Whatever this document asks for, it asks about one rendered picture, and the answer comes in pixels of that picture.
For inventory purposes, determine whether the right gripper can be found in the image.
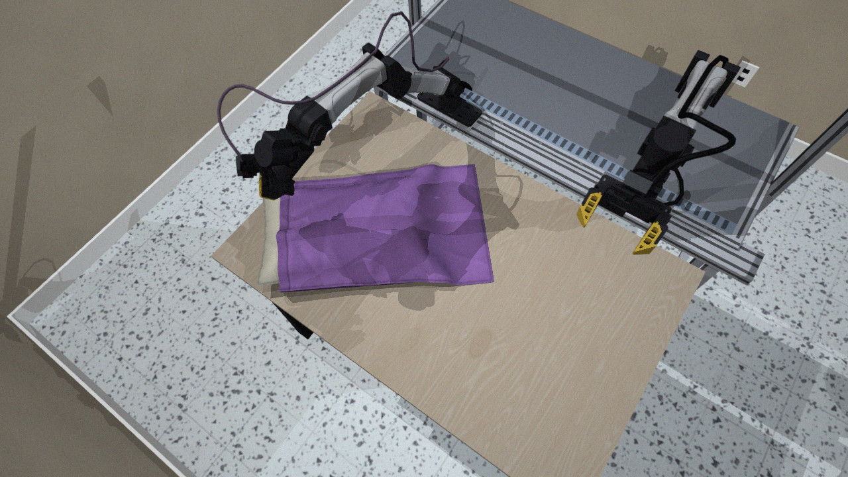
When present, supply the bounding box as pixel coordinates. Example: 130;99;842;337
259;164;301;200

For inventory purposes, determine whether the purple cloth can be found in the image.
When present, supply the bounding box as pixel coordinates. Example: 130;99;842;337
276;164;494;292

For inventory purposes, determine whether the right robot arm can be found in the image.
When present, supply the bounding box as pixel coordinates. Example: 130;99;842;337
236;43;482;178

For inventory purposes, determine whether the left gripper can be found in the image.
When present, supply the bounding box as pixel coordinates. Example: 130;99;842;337
576;181;671;255

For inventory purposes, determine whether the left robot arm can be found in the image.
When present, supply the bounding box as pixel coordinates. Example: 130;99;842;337
598;50;741;199

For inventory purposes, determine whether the grey metal post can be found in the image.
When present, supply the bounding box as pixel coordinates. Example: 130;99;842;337
408;0;848;198

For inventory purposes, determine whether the cream pillow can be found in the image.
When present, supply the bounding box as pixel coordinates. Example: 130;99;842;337
256;197;280;287

